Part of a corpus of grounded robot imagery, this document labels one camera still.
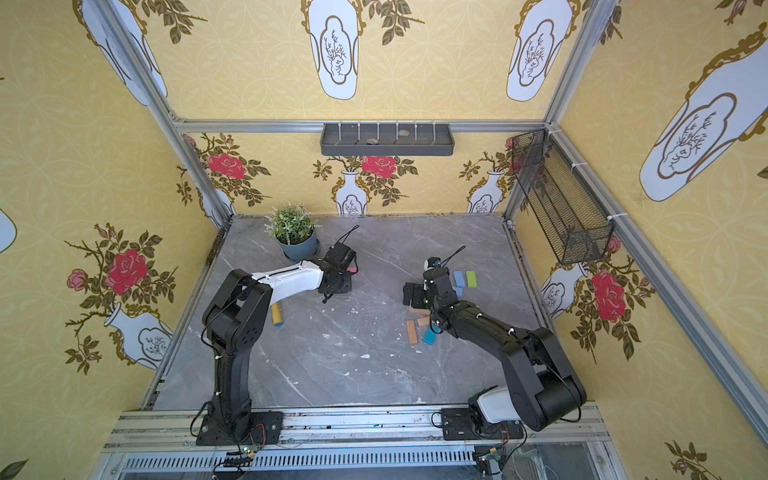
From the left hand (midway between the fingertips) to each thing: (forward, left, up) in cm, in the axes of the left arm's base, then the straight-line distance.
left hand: (346, 285), depth 101 cm
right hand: (-7, -22, +7) cm, 25 cm away
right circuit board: (-49, -37, -2) cm, 62 cm away
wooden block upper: (-14, -23, +7) cm, 27 cm away
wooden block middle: (-15, -25, +2) cm, 29 cm away
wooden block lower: (-18, -21, +1) cm, 27 cm away
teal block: (-19, -26, +1) cm, 32 cm away
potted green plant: (+12, +15, +15) cm, 24 cm away
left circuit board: (-47, +23, -1) cm, 52 cm away
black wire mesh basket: (+3, -66, +27) cm, 71 cm away
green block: (0, -42, +2) cm, 42 cm away
